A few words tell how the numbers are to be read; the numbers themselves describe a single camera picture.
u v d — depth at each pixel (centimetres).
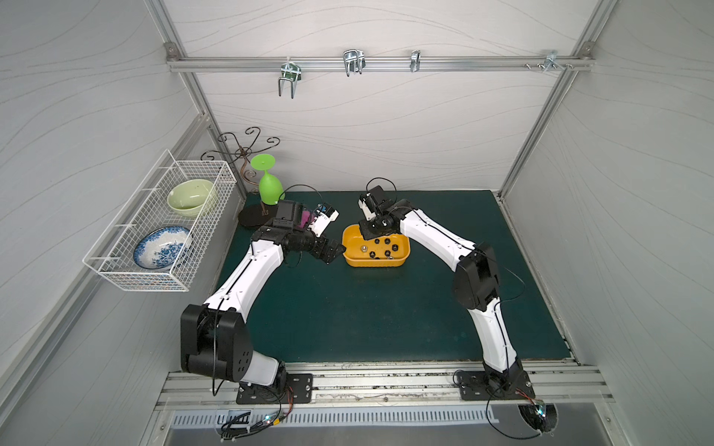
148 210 66
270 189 91
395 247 102
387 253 101
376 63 78
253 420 70
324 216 73
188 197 72
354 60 75
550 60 77
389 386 75
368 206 78
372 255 101
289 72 78
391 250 102
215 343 41
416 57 72
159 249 64
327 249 73
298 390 73
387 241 104
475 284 55
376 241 104
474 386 73
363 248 102
